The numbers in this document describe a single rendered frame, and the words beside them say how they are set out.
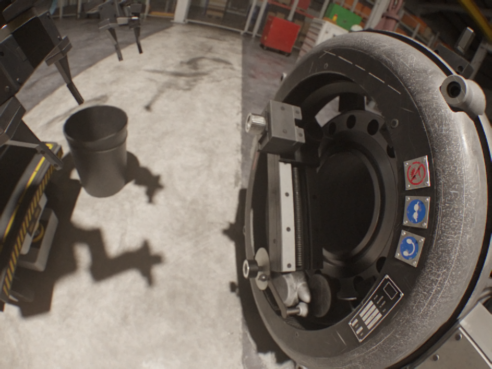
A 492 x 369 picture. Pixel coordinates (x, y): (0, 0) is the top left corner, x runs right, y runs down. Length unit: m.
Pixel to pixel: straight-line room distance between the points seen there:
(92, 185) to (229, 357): 0.95
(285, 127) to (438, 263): 0.37
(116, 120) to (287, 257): 1.02
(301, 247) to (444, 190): 0.34
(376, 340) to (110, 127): 1.27
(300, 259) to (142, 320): 0.65
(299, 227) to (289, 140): 0.19
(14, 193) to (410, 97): 1.07
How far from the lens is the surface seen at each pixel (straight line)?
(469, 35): 0.46
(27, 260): 1.02
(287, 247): 0.48
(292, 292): 0.50
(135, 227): 1.10
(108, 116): 1.23
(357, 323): 0.34
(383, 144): 0.48
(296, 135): 0.48
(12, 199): 0.96
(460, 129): 0.27
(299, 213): 0.52
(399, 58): 0.34
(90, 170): 1.09
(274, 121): 0.47
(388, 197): 0.45
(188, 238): 1.06
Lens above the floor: 0.92
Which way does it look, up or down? 42 degrees down
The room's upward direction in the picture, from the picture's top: 22 degrees clockwise
